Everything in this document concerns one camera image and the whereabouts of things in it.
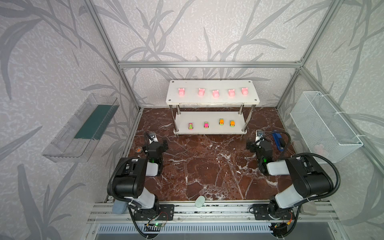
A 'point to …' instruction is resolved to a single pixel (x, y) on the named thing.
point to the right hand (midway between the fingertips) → (257, 134)
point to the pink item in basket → (319, 148)
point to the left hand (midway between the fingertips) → (156, 135)
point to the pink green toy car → (206, 125)
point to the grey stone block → (309, 208)
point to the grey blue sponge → (119, 207)
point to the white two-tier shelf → (211, 107)
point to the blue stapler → (277, 137)
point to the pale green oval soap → (199, 201)
